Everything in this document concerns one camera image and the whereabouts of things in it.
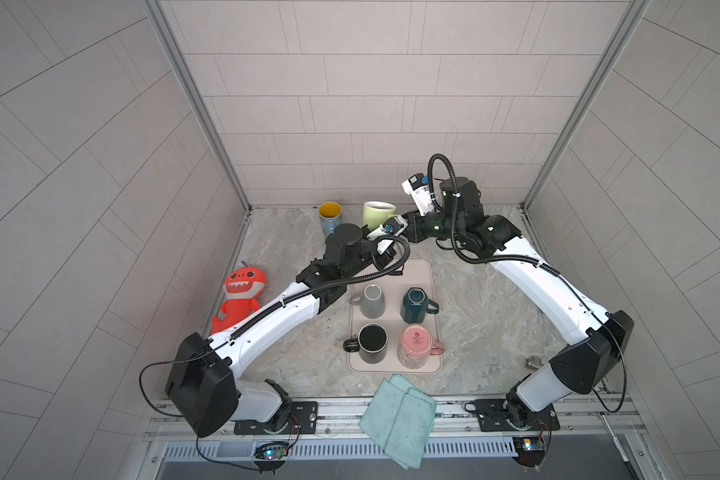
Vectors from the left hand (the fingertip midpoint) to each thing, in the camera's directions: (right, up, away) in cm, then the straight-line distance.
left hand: (405, 228), depth 71 cm
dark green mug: (+4, -21, +10) cm, 24 cm away
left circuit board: (-30, -50, -6) cm, 58 cm away
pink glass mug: (+3, -29, +2) cm, 29 cm away
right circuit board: (+29, -51, -3) cm, 59 cm away
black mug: (-8, -29, +3) cm, 30 cm away
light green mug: (-7, +4, -1) cm, 8 cm away
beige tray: (+7, -15, +29) cm, 34 cm away
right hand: (-3, +1, -1) cm, 4 cm away
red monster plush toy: (-45, -17, +14) cm, 50 cm away
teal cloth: (-1, -45, -1) cm, 45 cm away
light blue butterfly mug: (-23, +4, +31) cm, 38 cm away
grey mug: (-8, -21, +12) cm, 25 cm away
